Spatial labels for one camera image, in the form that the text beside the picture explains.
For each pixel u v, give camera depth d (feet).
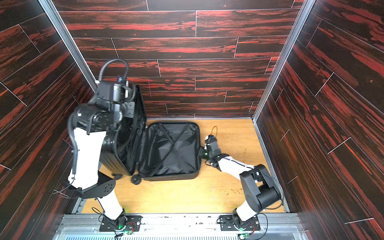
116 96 1.42
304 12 2.22
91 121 1.22
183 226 2.42
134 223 2.41
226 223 2.41
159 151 3.31
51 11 2.21
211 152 2.32
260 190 1.47
